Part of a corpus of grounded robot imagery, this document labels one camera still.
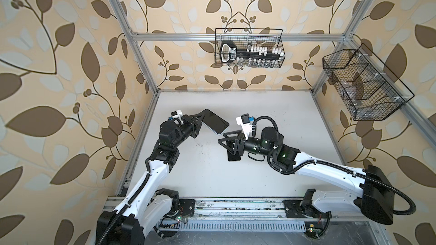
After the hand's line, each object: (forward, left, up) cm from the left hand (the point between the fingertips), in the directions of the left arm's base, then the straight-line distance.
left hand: (206, 113), depth 71 cm
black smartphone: (-4, -4, -3) cm, 6 cm away
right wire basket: (+11, -71, +5) cm, 72 cm away
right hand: (-12, -7, -2) cm, 14 cm away
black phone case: (-8, -13, -29) cm, 32 cm away
